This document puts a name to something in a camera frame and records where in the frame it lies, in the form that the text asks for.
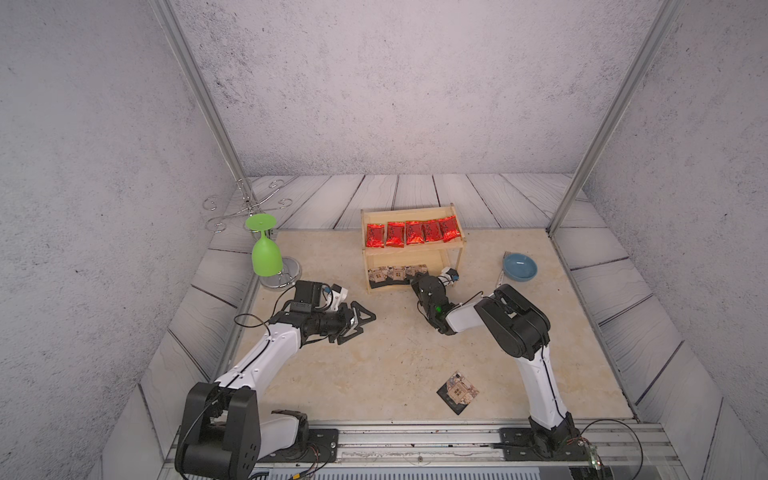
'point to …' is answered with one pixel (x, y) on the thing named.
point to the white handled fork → (502, 270)
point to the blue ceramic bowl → (520, 267)
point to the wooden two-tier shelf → (437, 255)
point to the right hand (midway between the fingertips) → (413, 271)
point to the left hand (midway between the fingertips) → (372, 323)
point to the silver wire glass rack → (291, 271)
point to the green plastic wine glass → (266, 252)
